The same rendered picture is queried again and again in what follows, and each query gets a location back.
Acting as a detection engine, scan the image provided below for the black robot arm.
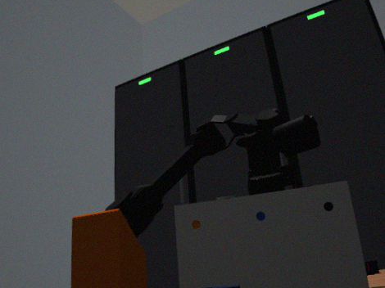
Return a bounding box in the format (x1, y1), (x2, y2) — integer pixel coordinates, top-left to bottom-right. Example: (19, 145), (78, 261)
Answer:
(105, 108), (320, 239)

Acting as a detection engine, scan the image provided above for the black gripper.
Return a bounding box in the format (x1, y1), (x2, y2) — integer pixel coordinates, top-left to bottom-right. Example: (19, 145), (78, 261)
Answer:
(216, 159), (282, 200)

